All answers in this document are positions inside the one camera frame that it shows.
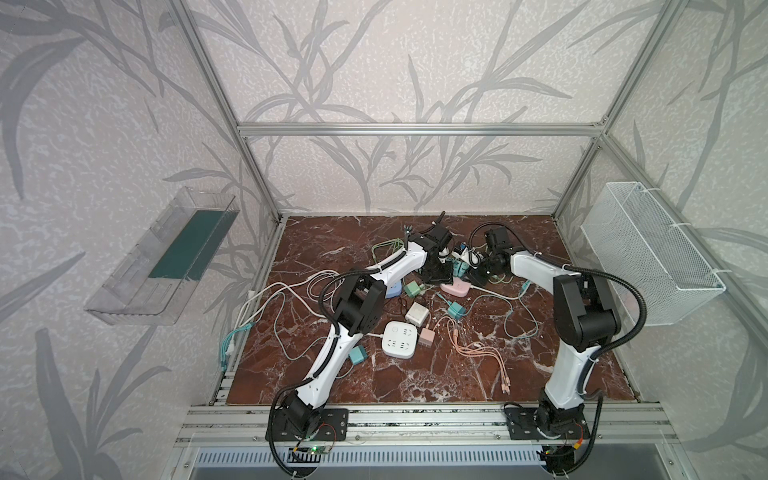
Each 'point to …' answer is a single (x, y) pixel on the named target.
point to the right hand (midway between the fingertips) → (468, 262)
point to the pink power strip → (457, 288)
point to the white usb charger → (417, 314)
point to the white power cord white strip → (292, 293)
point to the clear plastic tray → (150, 281)
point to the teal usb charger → (358, 354)
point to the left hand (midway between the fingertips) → (453, 275)
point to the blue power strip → (393, 289)
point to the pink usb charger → (426, 338)
